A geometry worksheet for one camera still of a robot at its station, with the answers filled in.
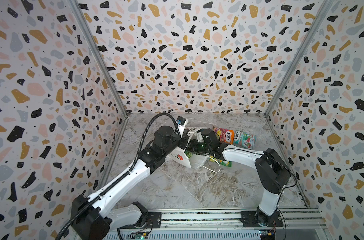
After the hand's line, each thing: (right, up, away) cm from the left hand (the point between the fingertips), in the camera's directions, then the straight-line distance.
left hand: (187, 127), depth 72 cm
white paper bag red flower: (-4, -15, +6) cm, 16 cm away
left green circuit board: (-23, -51, -1) cm, 56 cm away
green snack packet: (+13, -17, +10) cm, 24 cm away
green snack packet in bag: (0, -16, +18) cm, 24 cm away
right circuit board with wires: (+38, -51, 0) cm, 64 cm away
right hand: (-3, -10, +13) cm, 17 cm away
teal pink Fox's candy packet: (+38, -8, +31) cm, 50 cm away
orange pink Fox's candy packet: (+26, -6, +35) cm, 44 cm away
